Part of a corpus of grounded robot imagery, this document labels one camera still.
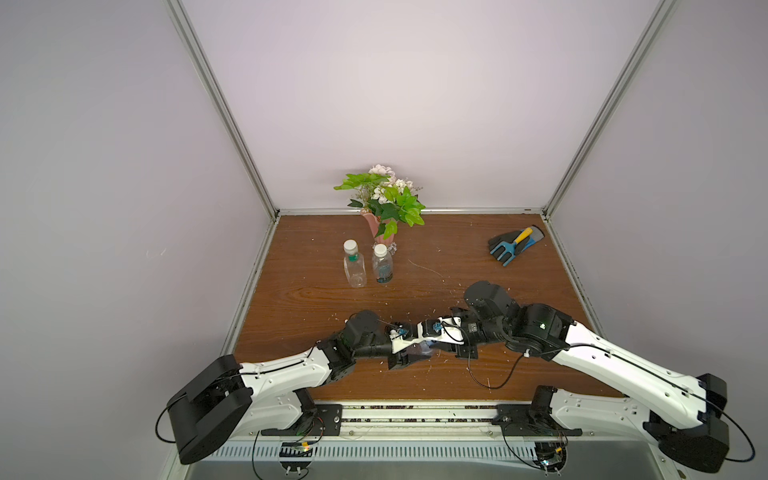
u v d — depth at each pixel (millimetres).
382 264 949
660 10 700
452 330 546
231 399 419
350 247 852
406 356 670
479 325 548
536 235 1121
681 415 383
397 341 650
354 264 914
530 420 654
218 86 852
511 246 1070
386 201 844
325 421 730
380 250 892
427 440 712
